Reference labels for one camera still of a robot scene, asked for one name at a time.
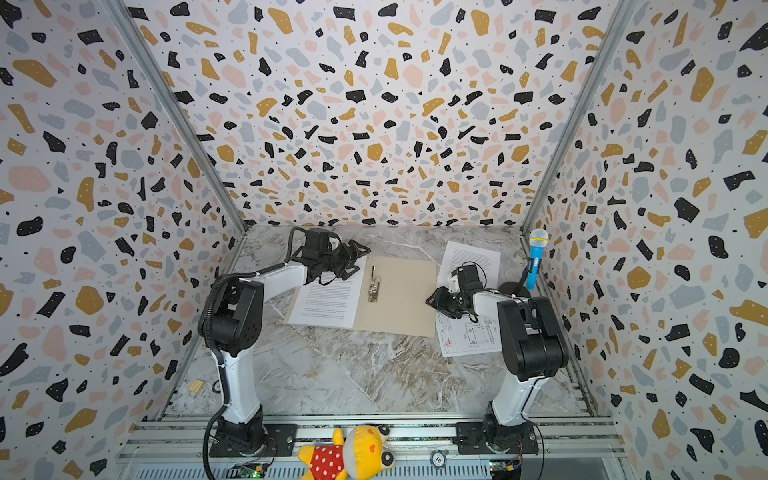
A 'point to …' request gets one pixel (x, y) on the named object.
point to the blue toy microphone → (538, 240)
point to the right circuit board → (505, 469)
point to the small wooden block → (196, 386)
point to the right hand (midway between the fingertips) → (428, 297)
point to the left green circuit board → (251, 470)
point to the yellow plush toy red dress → (362, 454)
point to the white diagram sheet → (463, 335)
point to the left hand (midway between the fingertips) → (367, 252)
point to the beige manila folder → (396, 296)
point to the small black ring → (213, 387)
